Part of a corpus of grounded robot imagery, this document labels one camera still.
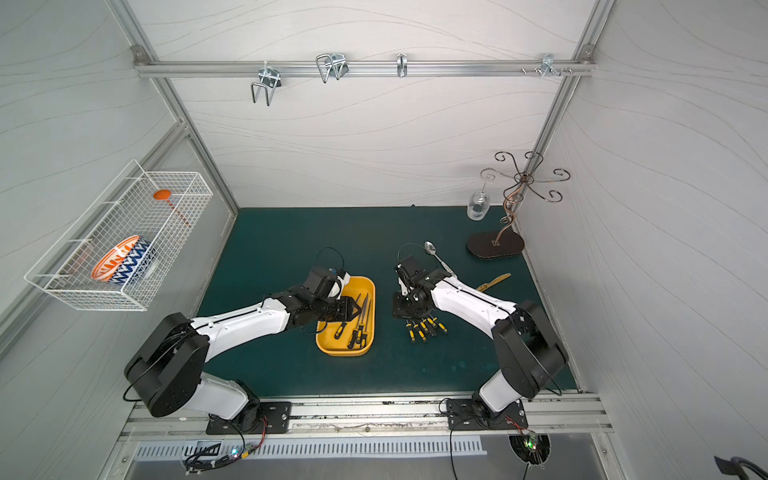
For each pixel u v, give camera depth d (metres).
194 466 0.68
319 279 0.69
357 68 0.78
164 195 0.79
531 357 0.45
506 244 1.07
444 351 0.86
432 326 0.88
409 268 0.70
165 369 0.43
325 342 0.85
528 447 0.72
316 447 0.70
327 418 0.75
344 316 0.76
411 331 0.88
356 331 0.88
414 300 0.64
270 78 0.78
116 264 0.64
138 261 0.59
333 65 0.76
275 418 0.74
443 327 0.88
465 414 0.73
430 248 1.08
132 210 0.72
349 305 0.78
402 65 0.78
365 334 0.87
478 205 0.96
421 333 0.87
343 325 0.88
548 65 0.77
